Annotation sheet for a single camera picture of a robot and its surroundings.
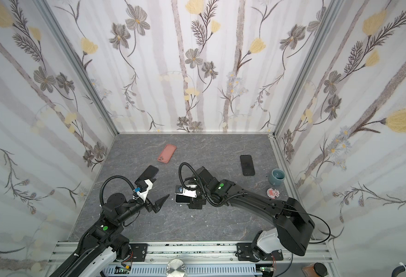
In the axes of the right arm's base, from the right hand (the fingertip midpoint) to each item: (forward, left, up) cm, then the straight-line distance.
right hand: (186, 186), depth 78 cm
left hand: (-1, +12, +5) cm, 13 cm away
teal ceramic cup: (+13, -49, -10) cm, 52 cm away
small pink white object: (+3, -45, -10) cm, 46 cm away
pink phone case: (+31, +16, -19) cm, 40 cm away
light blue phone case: (-8, +1, +6) cm, 10 cm away
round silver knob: (-31, 0, +2) cm, 31 cm away
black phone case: (+24, -36, -19) cm, 47 cm away
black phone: (+15, +25, -17) cm, 34 cm away
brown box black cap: (-30, -51, -1) cm, 59 cm away
